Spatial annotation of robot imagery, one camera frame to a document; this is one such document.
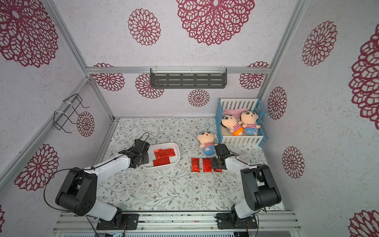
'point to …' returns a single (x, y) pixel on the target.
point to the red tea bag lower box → (161, 161)
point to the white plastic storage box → (174, 160)
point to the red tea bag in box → (160, 153)
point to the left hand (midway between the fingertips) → (142, 158)
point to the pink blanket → (236, 112)
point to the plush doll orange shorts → (230, 122)
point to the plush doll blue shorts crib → (249, 119)
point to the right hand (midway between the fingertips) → (220, 165)
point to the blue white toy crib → (224, 135)
